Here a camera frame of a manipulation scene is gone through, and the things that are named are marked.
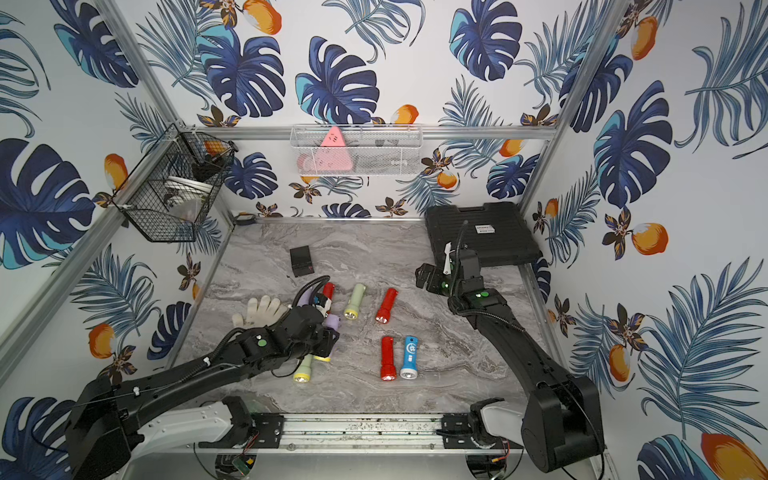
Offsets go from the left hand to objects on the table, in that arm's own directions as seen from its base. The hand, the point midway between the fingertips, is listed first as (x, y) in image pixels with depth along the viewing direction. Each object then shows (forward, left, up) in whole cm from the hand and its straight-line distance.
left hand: (335, 332), depth 79 cm
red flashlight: (+11, -12, -9) cm, 19 cm away
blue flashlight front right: (-4, -21, -10) cm, 23 cm away
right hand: (+17, -25, +6) cm, 31 cm away
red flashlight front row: (-5, -14, -10) cm, 18 cm away
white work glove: (+9, +27, -12) cm, 31 cm away
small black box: (+29, +18, -8) cm, 34 cm away
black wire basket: (+27, +45, +25) cm, 57 cm away
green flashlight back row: (+11, -2, -8) cm, 14 cm away
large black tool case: (+45, -51, -4) cm, 68 cm away
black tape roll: (+50, +46, -11) cm, 69 cm away
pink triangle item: (+46, +6, +23) cm, 52 cm away
